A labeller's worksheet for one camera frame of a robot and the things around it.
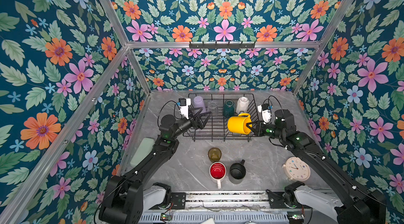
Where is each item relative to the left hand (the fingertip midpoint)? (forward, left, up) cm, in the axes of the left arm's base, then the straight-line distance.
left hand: (207, 108), depth 70 cm
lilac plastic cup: (+19, +6, -18) cm, 26 cm away
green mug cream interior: (+16, -13, -22) cm, 30 cm away
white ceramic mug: (+17, -22, -20) cm, 34 cm away
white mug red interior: (-19, -3, -31) cm, 37 cm away
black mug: (-19, -14, -31) cm, 39 cm away
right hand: (-4, -19, -9) cm, 21 cm away
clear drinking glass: (+17, -3, -22) cm, 28 cm away
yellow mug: (-6, -13, -5) cm, 16 cm away
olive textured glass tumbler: (-9, -3, -31) cm, 32 cm away
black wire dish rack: (0, -12, -7) cm, 14 cm away
